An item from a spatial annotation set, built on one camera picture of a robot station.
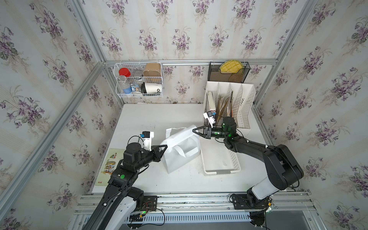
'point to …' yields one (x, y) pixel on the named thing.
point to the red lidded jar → (124, 71)
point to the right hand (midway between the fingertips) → (195, 132)
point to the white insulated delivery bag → (183, 146)
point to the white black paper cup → (151, 87)
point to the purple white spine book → (212, 103)
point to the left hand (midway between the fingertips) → (169, 149)
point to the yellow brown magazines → (223, 109)
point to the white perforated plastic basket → (217, 157)
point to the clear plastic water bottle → (124, 84)
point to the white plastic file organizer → (230, 99)
